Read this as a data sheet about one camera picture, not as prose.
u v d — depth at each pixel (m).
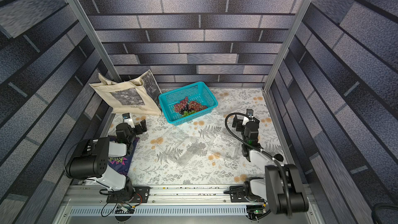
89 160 0.46
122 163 0.80
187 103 1.06
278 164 0.46
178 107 1.06
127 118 0.81
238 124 0.79
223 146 0.90
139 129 0.85
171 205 0.73
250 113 0.74
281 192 0.42
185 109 1.04
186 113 1.00
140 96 0.94
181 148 0.90
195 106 1.03
